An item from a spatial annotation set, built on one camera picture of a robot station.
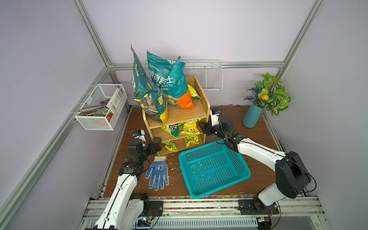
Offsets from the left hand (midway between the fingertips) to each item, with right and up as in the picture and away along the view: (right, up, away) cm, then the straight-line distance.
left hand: (155, 142), depth 81 cm
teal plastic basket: (+34, -17, +8) cm, 39 cm away
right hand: (+27, +12, +4) cm, 30 cm away
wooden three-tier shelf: (+7, -4, +11) cm, 14 cm away
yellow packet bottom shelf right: (+23, -1, +15) cm, 27 cm away
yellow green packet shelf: (+10, +7, 0) cm, 13 cm away
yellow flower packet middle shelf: (+20, +8, +2) cm, 22 cm away
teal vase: (+63, +14, +18) cm, 67 cm away
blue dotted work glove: (+1, -19, +6) cm, 20 cm away
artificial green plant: (+64, +27, -1) cm, 70 cm away
